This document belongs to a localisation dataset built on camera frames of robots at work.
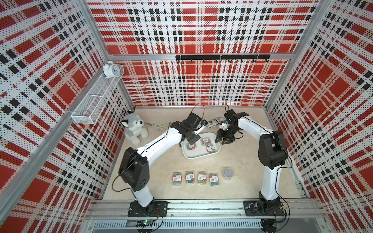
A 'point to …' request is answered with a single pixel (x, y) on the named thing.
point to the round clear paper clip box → (228, 174)
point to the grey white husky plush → (135, 130)
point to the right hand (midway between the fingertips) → (221, 141)
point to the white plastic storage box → (205, 146)
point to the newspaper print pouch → (215, 122)
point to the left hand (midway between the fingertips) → (193, 134)
